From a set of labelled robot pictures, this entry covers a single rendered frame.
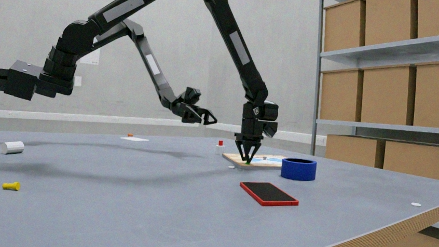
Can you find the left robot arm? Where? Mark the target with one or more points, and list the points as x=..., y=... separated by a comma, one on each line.
x=166, y=95

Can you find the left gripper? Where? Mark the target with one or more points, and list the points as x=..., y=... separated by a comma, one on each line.
x=193, y=114

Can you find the white cylinder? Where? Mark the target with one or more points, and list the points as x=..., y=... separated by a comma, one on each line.
x=12, y=147

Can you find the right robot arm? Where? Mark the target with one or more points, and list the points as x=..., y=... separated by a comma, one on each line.
x=78, y=37

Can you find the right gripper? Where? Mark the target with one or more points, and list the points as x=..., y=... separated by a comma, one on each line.
x=244, y=138

